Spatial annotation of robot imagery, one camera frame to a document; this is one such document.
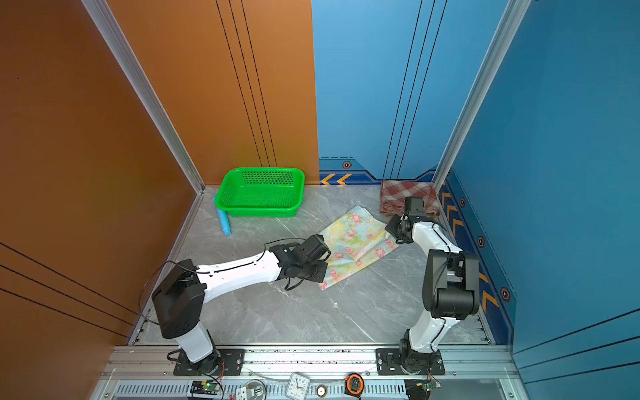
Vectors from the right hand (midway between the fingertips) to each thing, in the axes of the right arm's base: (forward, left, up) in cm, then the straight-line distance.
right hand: (389, 228), depth 96 cm
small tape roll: (-51, +25, -3) cm, 57 cm away
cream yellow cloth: (-1, +13, -5) cm, 14 cm away
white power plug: (-52, +45, +1) cm, 68 cm away
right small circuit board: (-49, -5, -8) cm, 50 cm away
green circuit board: (-49, +60, -8) cm, 78 cm away
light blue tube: (+3, +66, -4) cm, 66 cm away
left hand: (-18, +25, 0) cm, 31 cm away
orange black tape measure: (-50, +17, -4) cm, 52 cm away
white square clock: (-50, +32, -5) cm, 59 cm away
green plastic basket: (+27, +57, -6) cm, 63 cm away
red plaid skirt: (+20, -5, -3) cm, 21 cm away
